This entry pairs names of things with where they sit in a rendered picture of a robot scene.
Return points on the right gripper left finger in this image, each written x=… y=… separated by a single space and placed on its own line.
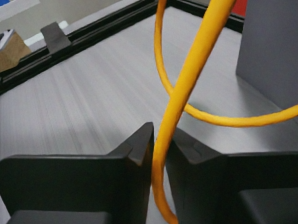
x=83 y=183

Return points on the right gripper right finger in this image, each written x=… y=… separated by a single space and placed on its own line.
x=203 y=190

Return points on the orange cable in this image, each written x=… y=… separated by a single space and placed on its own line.
x=209 y=31

